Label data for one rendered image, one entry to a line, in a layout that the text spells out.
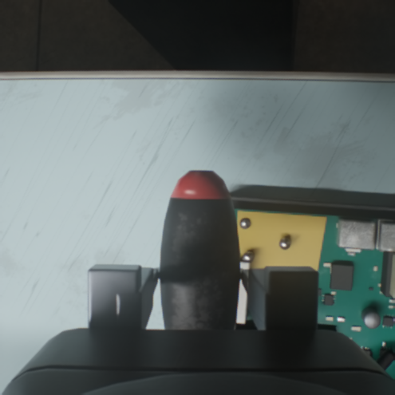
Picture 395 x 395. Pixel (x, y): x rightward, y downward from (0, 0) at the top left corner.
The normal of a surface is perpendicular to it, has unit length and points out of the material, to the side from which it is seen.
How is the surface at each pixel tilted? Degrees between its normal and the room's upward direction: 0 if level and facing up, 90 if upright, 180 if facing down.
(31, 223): 0
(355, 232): 0
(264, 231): 0
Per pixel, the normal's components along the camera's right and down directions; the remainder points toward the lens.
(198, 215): -0.07, -0.21
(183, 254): -0.37, -0.02
